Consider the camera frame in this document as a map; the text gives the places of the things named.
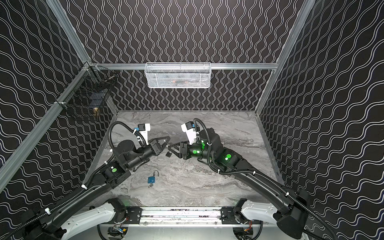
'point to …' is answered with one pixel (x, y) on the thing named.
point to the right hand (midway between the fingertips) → (170, 147)
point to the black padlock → (168, 154)
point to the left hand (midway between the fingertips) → (172, 138)
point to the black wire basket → (91, 88)
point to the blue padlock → (151, 179)
